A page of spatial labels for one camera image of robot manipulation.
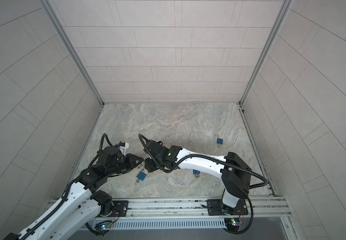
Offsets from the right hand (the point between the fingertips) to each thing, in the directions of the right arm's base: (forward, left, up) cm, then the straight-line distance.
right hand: (145, 169), depth 74 cm
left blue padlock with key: (+1, +5, -11) cm, 12 cm away
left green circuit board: (-21, +18, -7) cm, 28 cm away
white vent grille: (-21, -7, -11) cm, 25 cm away
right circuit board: (-23, -40, -12) cm, 48 cm away
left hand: (+4, -1, +3) cm, 5 cm away
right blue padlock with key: (0, -26, -11) cm, 28 cm away
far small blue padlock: (+20, -44, -11) cm, 49 cm away
